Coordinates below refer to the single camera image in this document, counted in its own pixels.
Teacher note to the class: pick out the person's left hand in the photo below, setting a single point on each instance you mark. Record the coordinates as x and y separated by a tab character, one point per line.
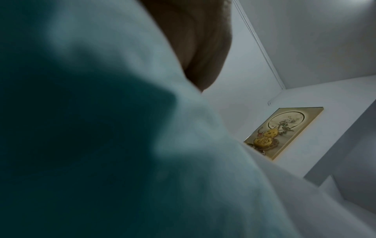
202	41

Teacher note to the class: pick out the translucent zipper bag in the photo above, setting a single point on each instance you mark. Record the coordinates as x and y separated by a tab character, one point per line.
205	174

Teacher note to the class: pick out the white wall conduit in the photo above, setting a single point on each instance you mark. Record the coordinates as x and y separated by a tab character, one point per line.
264	53

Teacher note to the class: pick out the gold framed wall picture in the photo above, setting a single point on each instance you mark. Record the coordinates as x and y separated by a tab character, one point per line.
290	125

